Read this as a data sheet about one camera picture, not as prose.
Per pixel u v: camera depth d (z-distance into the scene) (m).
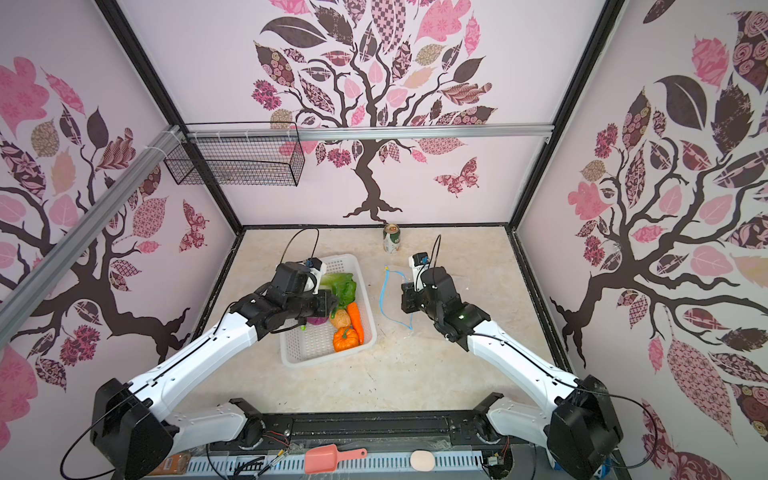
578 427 0.39
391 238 1.05
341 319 0.88
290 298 0.60
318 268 0.72
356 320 0.90
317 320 0.95
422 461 0.70
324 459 0.70
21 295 0.50
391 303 0.95
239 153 0.95
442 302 0.59
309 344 0.90
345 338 0.85
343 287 0.89
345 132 0.94
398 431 0.76
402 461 0.70
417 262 0.69
